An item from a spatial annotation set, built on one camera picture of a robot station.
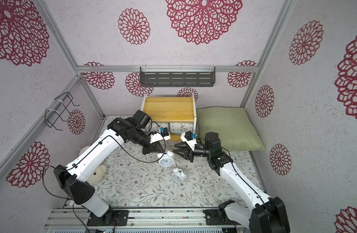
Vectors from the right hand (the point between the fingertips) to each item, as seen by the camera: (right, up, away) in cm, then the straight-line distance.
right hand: (174, 147), depth 70 cm
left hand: (-7, -2, +1) cm, 7 cm away
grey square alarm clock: (+2, +10, +15) cm, 18 cm away
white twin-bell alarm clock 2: (+2, -17, +10) cm, 19 cm away
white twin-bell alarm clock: (-4, -7, +3) cm, 8 cm away
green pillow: (+39, +7, +24) cm, 46 cm away
